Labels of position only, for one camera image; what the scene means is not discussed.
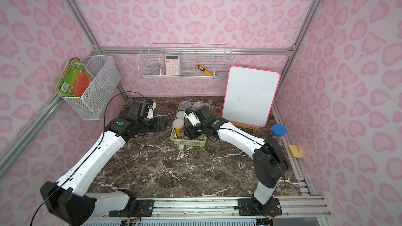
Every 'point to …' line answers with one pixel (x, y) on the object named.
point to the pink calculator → (172, 65)
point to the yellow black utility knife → (204, 70)
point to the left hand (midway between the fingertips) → (156, 118)
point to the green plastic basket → (200, 142)
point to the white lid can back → (180, 114)
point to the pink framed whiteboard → (249, 95)
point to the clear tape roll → (155, 71)
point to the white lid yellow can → (178, 124)
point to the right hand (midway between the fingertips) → (189, 129)
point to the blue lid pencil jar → (278, 131)
